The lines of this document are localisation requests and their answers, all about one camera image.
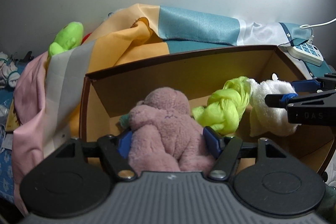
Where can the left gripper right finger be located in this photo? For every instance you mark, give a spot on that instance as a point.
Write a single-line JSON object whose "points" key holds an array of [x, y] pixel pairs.
{"points": [[225, 150]]}

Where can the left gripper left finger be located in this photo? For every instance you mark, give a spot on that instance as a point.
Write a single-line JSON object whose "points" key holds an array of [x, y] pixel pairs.
{"points": [[113, 153]]}

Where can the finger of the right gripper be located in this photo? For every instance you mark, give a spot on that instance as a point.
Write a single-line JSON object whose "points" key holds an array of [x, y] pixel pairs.
{"points": [[314, 85], [284, 100]]}

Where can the white fluffy towel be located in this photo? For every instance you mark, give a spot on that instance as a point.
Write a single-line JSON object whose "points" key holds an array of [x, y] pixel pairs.
{"points": [[268, 119]]}

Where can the neon yellow knotted cloth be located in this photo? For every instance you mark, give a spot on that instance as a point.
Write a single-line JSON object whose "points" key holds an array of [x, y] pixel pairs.
{"points": [[225, 107]]}

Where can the pink plush toy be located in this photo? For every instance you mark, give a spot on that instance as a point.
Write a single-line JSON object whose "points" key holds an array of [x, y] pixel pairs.
{"points": [[165, 138]]}

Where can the white power strip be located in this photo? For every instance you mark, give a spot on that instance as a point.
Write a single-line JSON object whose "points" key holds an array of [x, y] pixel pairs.
{"points": [[306, 52]]}

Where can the dark cardboard box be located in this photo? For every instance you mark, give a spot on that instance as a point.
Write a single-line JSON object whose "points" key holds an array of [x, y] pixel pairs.
{"points": [[112, 92]]}

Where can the pink cloth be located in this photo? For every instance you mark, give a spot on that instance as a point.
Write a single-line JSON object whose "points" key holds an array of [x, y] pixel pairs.
{"points": [[30, 141]]}

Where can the colour block bed sheet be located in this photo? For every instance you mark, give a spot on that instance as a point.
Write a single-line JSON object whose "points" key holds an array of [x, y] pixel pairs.
{"points": [[141, 32]]}

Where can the blue floral mat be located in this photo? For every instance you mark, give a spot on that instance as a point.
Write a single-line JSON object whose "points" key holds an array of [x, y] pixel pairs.
{"points": [[7, 182]]}

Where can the lime plush toy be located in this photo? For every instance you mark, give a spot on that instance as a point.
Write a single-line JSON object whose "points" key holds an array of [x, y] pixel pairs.
{"points": [[67, 38]]}

